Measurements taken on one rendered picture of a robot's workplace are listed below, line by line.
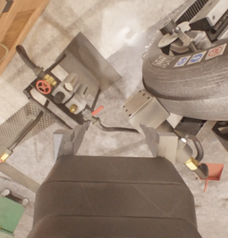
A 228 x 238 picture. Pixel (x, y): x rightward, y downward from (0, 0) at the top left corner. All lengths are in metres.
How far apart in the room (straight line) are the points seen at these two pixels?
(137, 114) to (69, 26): 0.94
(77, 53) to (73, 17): 0.22
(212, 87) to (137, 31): 0.91
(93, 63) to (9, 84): 0.79
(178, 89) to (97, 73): 0.98
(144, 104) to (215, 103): 0.18
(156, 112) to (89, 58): 0.90
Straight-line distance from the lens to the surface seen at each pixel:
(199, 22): 0.57
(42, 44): 1.41
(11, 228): 3.27
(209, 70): 0.37
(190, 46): 0.49
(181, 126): 0.48
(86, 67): 1.33
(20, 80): 1.65
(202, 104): 0.38
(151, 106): 0.48
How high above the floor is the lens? 1.20
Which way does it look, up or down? 51 degrees down
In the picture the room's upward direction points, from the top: 168 degrees counter-clockwise
